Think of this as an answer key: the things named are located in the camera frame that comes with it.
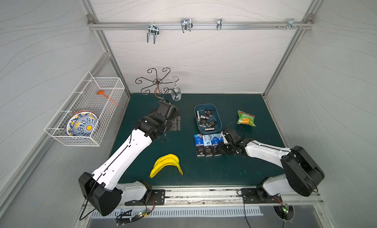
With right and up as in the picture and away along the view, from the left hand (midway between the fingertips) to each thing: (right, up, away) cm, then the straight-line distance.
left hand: (172, 121), depth 75 cm
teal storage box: (+28, +1, +30) cm, 41 cm away
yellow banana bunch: (-3, -22, +6) cm, 23 cm away
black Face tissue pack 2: (+26, -18, +12) cm, 34 cm away
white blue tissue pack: (+20, -14, +18) cm, 30 cm away
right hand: (+27, -18, +15) cm, 36 cm away
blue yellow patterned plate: (-37, 0, -12) cm, 39 cm away
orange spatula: (-38, +16, +3) cm, 42 cm away
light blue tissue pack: (+25, -14, +16) cm, 33 cm away
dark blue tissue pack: (+15, -13, +18) cm, 27 cm away
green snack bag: (+48, 0, +26) cm, 54 cm away
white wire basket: (-42, +12, -4) cm, 44 cm away
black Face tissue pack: (+21, -19, +13) cm, 31 cm away
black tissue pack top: (+23, +3, +32) cm, 40 cm away
